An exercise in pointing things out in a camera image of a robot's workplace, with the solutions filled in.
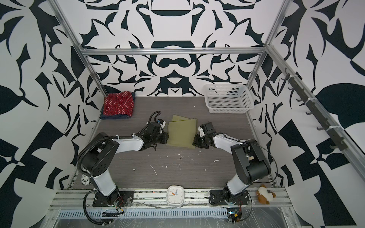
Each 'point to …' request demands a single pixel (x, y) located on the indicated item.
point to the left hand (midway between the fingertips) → (170, 133)
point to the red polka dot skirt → (119, 103)
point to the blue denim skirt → (116, 117)
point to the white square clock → (175, 195)
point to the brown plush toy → (263, 195)
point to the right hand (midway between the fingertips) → (194, 141)
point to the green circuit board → (233, 210)
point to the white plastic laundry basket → (228, 98)
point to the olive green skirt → (182, 132)
